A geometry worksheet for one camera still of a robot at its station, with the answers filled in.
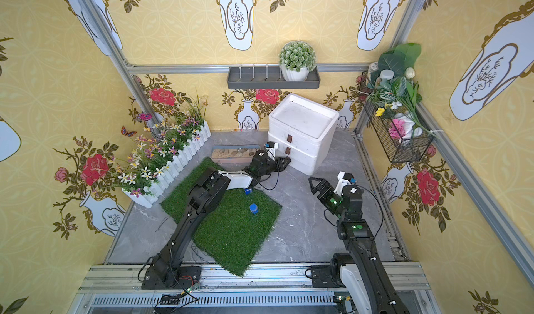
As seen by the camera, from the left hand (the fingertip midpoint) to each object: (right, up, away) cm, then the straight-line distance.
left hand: (285, 157), depth 104 cm
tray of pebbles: (-27, +2, +3) cm, 27 cm away
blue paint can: (-18, -15, -11) cm, 26 cm away
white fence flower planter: (-60, -16, -17) cm, 64 cm away
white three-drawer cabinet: (+6, +12, -16) cm, 21 cm away
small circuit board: (-41, -49, -31) cm, 71 cm away
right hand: (+13, -8, -23) cm, 28 cm away
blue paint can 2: (-15, -21, -16) cm, 31 cm away
